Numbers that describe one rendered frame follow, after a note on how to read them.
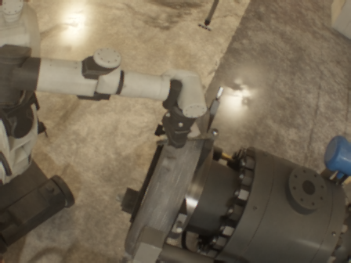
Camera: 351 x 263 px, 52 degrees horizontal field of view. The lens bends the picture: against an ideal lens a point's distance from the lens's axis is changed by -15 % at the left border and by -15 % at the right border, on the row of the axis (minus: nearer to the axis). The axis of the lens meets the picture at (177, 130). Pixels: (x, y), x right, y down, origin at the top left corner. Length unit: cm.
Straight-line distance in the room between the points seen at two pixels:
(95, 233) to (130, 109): 96
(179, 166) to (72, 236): 102
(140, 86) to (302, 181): 86
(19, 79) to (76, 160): 154
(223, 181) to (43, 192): 96
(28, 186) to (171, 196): 100
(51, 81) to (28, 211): 119
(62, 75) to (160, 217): 67
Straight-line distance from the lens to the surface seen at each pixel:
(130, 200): 174
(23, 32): 113
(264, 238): 161
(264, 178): 162
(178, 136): 125
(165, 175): 143
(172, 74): 112
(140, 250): 142
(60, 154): 250
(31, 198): 213
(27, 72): 100
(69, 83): 102
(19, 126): 141
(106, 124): 268
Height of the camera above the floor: 210
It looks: 49 degrees down
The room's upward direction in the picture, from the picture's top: 25 degrees clockwise
